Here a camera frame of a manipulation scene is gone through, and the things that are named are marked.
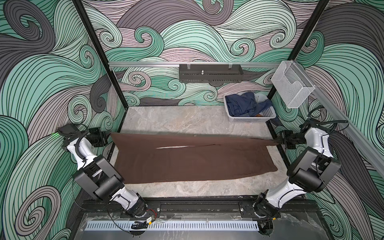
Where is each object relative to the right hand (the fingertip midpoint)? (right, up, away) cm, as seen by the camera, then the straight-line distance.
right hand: (276, 138), depth 85 cm
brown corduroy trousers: (-74, -14, +7) cm, 76 cm away
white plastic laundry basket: (+8, +14, +26) cm, 30 cm away
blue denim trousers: (-7, +22, +27) cm, 36 cm away
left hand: (-94, +7, -5) cm, 95 cm away
